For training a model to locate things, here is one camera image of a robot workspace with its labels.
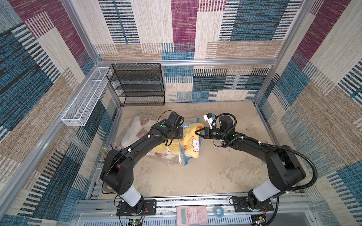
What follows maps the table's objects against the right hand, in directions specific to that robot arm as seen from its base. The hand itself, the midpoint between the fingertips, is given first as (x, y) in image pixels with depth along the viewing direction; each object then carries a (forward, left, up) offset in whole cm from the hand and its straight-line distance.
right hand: (197, 133), depth 85 cm
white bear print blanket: (+10, +40, -9) cm, 42 cm away
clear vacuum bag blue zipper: (-12, +11, -7) cm, 18 cm away
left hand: (+2, +10, -1) cm, 11 cm away
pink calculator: (-39, +5, -13) cm, 42 cm away
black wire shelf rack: (+44, +43, +3) cm, 61 cm away
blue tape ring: (-38, -10, -15) cm, 42 cm away
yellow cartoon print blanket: (-6, +5, -4) cm, 9 cm away
